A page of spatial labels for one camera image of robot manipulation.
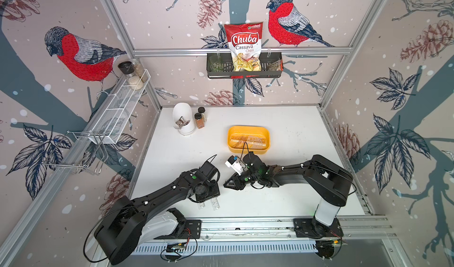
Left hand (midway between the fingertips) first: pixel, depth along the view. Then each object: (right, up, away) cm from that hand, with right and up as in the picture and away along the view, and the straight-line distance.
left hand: (219, 191), depth 82 cm
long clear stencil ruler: (-9, -5, -3) cm, 11 cm away
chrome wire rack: (-47, +24, -24) cm, 58 cm away
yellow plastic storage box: (+13, +23, +21) cm, 33 cm away
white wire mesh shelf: (-45, +38, -6) cm, 59 cm away
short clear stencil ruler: (-2, -5, -1) cm, 6 cm away
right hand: (+3, +4, 0) cm, 5 cm away
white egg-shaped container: (-25, +35, +25) cm, 49 cm away
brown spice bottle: (-14, +33, +22) cm, 43 cm away
